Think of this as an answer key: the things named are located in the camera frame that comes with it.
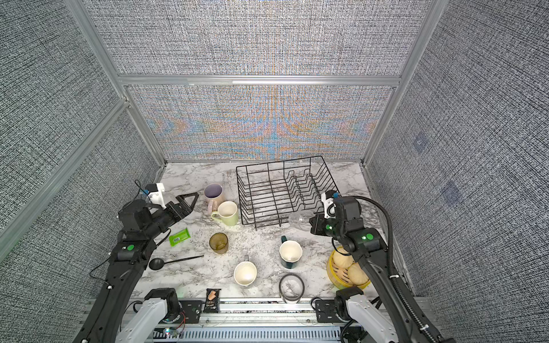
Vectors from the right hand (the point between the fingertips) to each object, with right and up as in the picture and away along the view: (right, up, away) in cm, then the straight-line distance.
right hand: (311, 218), depth 75 cm
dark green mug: (-7, -15, +9) cm, 19 cm away
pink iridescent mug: (-42, +7, +26) cm, 49 cm away
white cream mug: (-24, -21, +5) cm, 32 cm away
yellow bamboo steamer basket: (+13, -21, +5) cm, 25 cm away
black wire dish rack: (-12, +7, +29) cm, 32 cm away
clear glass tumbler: (-3, -2, +6) cm, 7 cm away
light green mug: (-34, -1, +17) cm, 37 cm away
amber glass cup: (-36, -12, +13) cm, 40 cm away
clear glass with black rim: (-7, -26, +3) cm, 27 cm away
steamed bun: (+12, -15, +3) cm, 20 cm away
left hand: (-41, +7, -1) cm, 42 cm away
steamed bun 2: (+16, -21, +1) cm, 26 cm away
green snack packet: (-53, -10, +14) cm, 56 cm away
